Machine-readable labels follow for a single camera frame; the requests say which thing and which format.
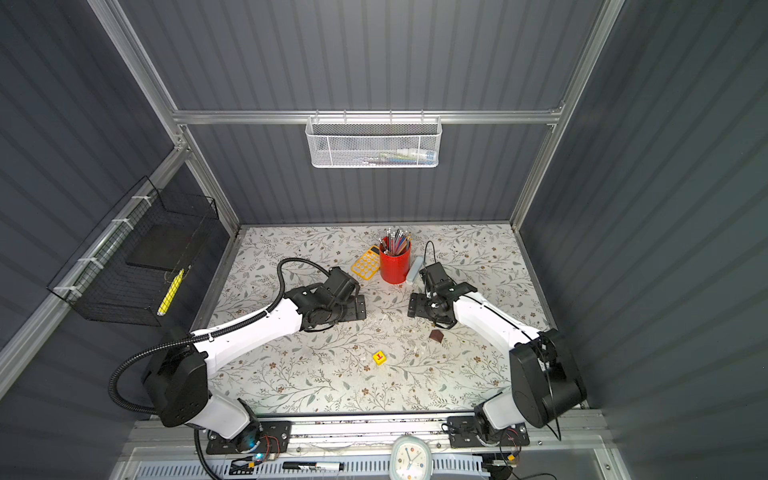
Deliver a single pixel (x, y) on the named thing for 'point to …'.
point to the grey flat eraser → (415, 268)
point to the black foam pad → (162, 246)
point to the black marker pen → (313, 465)
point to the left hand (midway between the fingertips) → (353, 308)
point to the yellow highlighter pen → (165, 303)
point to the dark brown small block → (437, 335)
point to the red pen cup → (395, 258)
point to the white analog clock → (410, 458)
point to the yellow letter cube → (379, 357)
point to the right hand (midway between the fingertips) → (425, 312)
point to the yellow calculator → (367, 264)
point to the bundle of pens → (395, 243)
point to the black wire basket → (132, 267)
